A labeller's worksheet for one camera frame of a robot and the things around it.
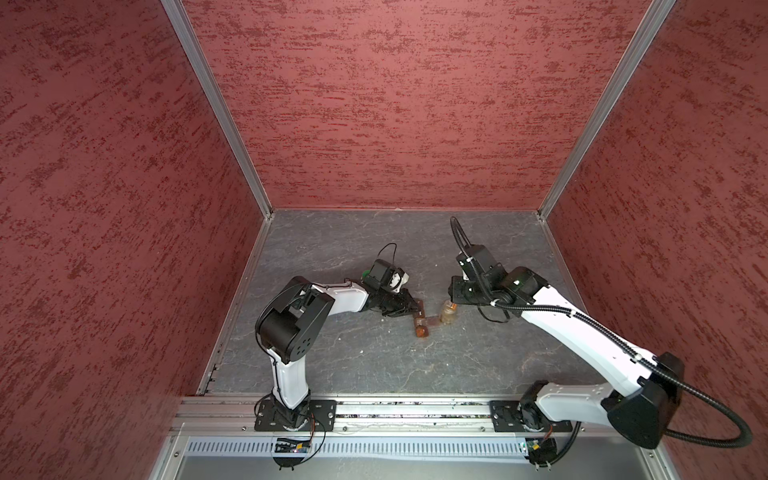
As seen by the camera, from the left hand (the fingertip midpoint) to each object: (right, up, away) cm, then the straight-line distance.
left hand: (417, 314), depth 90 cm
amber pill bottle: (+9, 0, -2) cm, 9 cm away
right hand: (+8, +8, -13) cm, 17 cm away
